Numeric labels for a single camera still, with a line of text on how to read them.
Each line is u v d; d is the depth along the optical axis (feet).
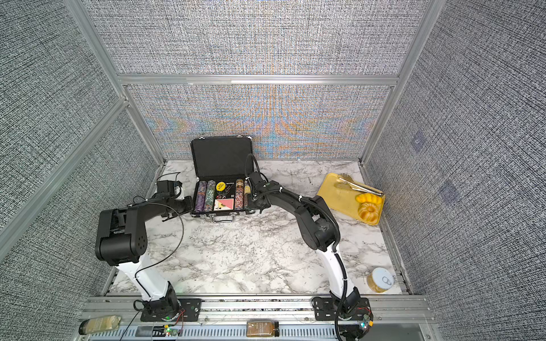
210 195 3.29
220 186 3.44
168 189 2.63
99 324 2.22
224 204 3.24
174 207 1.76
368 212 3.11
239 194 3.29
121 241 1.65
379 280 2.49
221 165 3.30
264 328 2.19
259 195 2.38
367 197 3.29
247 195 3.27
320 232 1.85
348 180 3.59
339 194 3.43
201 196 3.29
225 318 2.40
